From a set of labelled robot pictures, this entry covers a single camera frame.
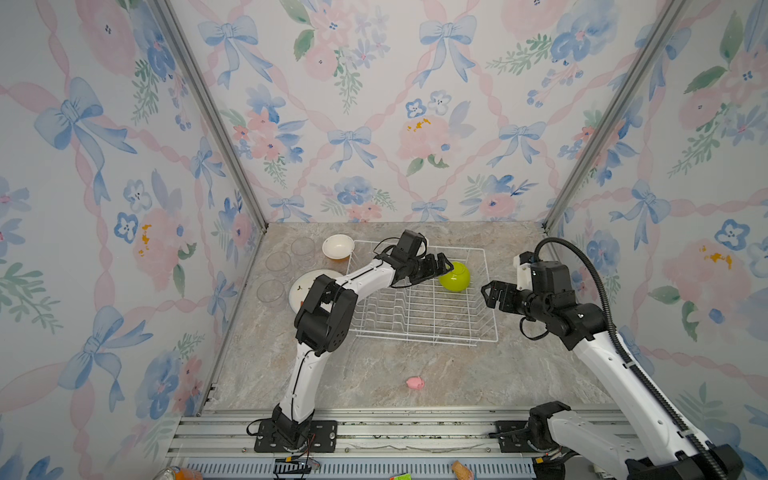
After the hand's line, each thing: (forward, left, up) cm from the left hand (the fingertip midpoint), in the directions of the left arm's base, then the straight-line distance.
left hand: (447, 268), depth 93 cm
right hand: (-13, -10, +9) cm, 19 cm away
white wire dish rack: (-9, +6, -11) cm, 16 cm away
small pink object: (-31, +11, -10) cm, 35 cm away
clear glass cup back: (+10, +57, -10) cm, 59 cm away
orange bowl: (+15, +36, -8) cm, 40 cm away
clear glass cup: (-2, +57, -10) cm, 58 cm away
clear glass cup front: (+16, +50, -9) cm, 53 cm away
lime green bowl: (0, -4, -6) cm, 8 cm away
